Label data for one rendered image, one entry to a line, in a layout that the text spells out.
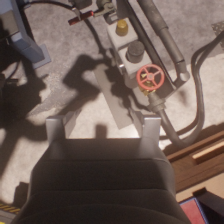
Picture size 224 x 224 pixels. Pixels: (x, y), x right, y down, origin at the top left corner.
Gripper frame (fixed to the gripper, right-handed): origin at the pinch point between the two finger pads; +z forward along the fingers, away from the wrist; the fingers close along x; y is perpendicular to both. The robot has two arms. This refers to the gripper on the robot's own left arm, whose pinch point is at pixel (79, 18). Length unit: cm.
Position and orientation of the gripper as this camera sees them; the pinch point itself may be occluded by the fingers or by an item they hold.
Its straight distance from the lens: 56.6
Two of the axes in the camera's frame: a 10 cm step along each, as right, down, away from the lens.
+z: 0.9, 1.3, 9.9
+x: -4.0, -9.0, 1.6
